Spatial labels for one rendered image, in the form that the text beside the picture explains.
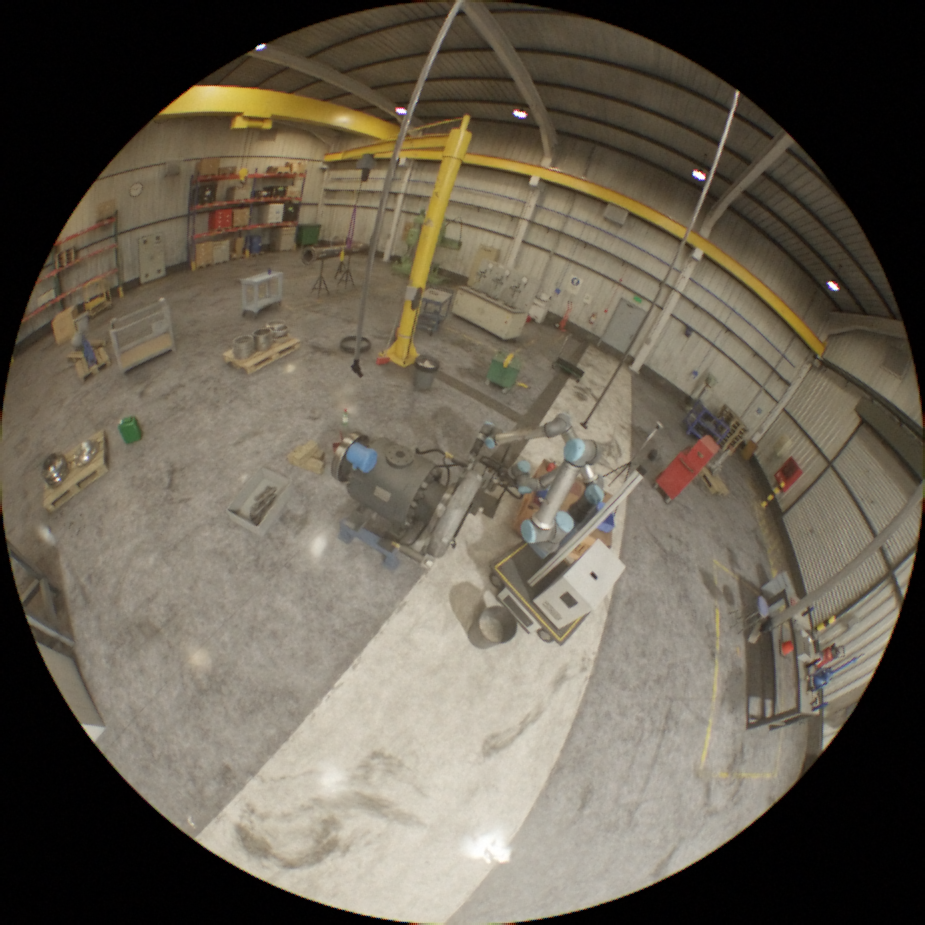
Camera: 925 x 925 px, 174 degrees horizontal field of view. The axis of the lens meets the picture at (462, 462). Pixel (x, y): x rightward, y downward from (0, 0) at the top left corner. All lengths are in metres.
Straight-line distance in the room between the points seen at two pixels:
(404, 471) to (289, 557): 1.33
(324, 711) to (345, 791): 0.66
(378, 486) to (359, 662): 1.37
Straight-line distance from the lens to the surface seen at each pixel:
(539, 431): 2.24
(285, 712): 2.59
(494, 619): 2.65
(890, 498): 9.51
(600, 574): 2.42
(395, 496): 2.20
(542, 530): 1.85
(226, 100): 11.85
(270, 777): 2.72
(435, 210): 4.96
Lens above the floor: 2.50
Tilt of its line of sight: 42 degrees down
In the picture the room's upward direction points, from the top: 21 degrees clockwise
